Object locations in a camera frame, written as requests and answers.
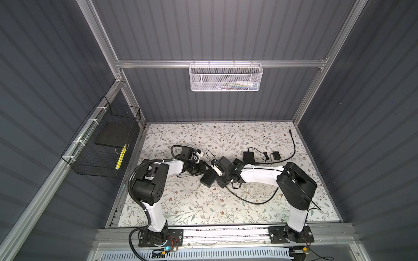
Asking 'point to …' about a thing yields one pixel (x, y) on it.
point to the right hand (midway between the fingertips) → (220, 180)
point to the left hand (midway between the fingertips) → (210, 170)
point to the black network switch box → (209, 177)
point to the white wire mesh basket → (228, 77)
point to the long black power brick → (248, 157)
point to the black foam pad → (115, 134)
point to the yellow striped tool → (121, 157)
